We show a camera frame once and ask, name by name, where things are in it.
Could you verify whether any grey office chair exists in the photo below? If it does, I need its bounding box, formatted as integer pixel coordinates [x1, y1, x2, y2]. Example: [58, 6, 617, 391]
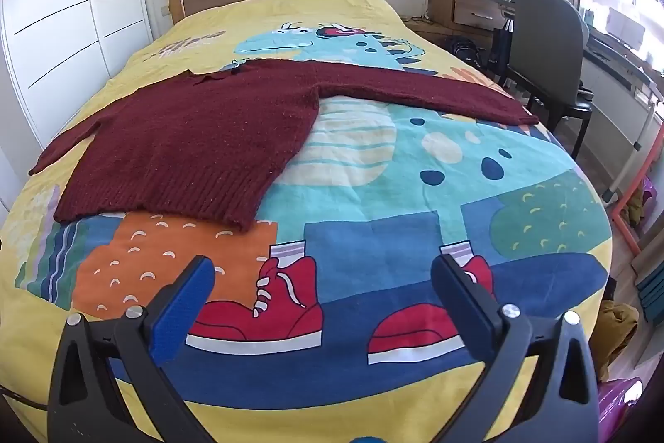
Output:
[505, 0, 595, 158]

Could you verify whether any mustard yellow cloth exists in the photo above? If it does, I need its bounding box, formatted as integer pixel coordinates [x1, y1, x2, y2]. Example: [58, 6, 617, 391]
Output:
[591, 300, 640, 382]

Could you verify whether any grey desk with orange legs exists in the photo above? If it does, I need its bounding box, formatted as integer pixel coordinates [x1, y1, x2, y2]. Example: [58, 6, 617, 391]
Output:
[539, 0, 664, 257]

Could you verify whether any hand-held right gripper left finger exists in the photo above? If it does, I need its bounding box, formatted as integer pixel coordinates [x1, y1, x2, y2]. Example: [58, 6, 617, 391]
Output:
[46, 255, 216, 443]

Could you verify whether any bed with dinosaur duvet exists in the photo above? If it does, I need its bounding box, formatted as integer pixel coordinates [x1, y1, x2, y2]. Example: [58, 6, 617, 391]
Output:
[0, 0, 613, 443]

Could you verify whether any white wardrobe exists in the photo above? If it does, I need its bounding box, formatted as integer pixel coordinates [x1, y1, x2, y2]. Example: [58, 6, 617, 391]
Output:
[0, 0, 156, 195]

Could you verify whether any wooden drawer cabinet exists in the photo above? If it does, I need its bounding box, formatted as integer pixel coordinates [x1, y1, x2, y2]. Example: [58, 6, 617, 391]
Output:
[428, 0, 509, 31]

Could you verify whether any black backpack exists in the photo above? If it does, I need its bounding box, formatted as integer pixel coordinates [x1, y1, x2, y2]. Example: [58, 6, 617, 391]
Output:
[443, 35, 493, 70]

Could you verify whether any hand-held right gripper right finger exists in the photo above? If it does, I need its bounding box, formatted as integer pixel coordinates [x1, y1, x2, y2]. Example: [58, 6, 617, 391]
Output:
[430, 254, 605, 443]

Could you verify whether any purple plastic object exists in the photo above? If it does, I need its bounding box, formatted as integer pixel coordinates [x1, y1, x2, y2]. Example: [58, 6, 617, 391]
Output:
[596, 375, 647, 443]

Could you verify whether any dark red knitted sweater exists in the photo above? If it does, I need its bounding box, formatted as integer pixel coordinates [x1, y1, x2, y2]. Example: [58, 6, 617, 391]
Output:
[28, 59, 540, 232]

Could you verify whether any black cable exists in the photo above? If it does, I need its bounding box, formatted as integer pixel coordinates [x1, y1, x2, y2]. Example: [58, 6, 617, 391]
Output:
[0, 386, 50, 415]

